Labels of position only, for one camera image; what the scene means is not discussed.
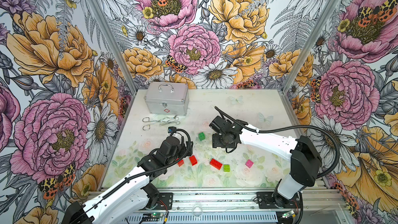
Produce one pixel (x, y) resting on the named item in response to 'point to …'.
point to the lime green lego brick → (226, 168)
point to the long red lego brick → (216, 164)
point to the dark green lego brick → (201, 136)
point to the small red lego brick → (181, 163)
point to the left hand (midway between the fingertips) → (183, 148)
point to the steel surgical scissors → (172, 121)
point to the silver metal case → (171, 98)
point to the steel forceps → (146, 127)
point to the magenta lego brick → (249, 163)
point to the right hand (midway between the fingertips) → (220, 147)
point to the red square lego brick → (193, 160)
